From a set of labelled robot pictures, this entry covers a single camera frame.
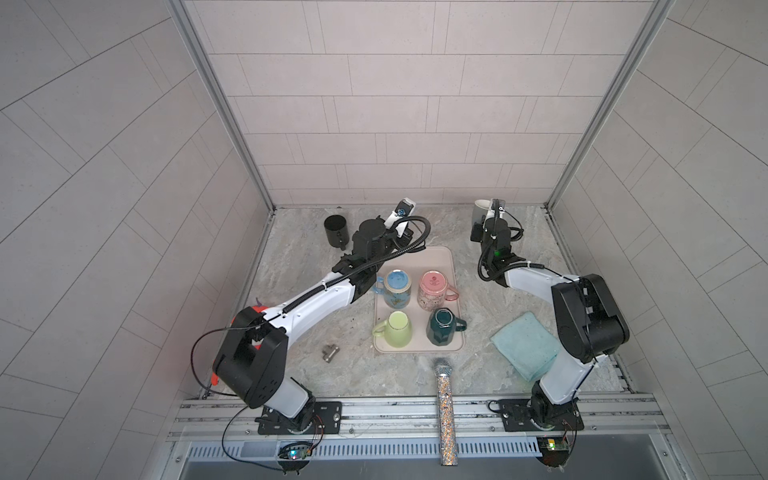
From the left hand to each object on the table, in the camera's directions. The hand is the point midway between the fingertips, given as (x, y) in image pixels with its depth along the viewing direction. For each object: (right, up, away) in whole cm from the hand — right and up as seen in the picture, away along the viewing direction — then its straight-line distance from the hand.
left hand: (414, 208), depth 77 cm
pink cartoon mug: (+5, -22, +6) cm, 24 cm away
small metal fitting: (-23, -39, +4) cm, 45 cm away
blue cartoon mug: (-5, -22, +6) cm, 23 cm away
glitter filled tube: (+7, -53, -12) cm, 55 cm away
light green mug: (-4, -32, 0) cm, 32 cm away
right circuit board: (+31, -56, -9) cm, 65 cm away
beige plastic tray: (+1, -28, +14) cm, 31 cm away
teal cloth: (+32, -37, +5) cm, 49 cm away
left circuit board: (-27, -54, -12) cm, 62 cm away
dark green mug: (+7, -33, +2) cm, 33 cm away
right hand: (+23, 0, +17) cm, 28 cm away
